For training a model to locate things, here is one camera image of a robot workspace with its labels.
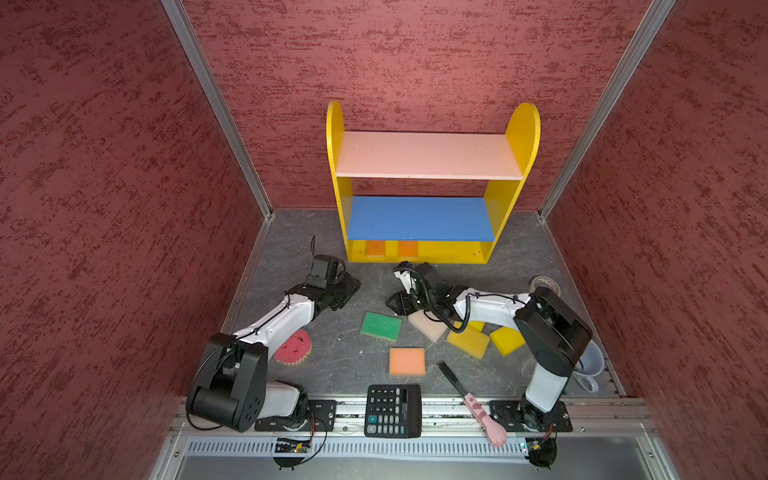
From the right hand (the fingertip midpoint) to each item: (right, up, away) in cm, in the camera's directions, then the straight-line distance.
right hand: (391, 307), depth 89 cm
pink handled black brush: (+26, -26, -18) cm, 41 cm away
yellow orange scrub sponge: (-6, +18, +17) cm, 25 cm away
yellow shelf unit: (+21, +24, +2) cm, 32 cm away
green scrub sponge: (-3, -5, -1) cm, 6 cm away
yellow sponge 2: (+24, -9, -3) cm, 26 cm away
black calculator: (+1, -22, -16) cm, 27 cm away
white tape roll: (+53, +6, +11) cm, 54 cm away
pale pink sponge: (+11, -2, -8) cm, 14 cm away
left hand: (-10, +5, 0) cm, 11 cm away
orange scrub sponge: (+6, +17, +17) cm, 25 cm away
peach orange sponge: (+5, -13, -8) cm, 16 cm away
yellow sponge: (+19, +3, -27) cm, 33 cm away
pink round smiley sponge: (-27, -11, -6) cm, 30 cm away
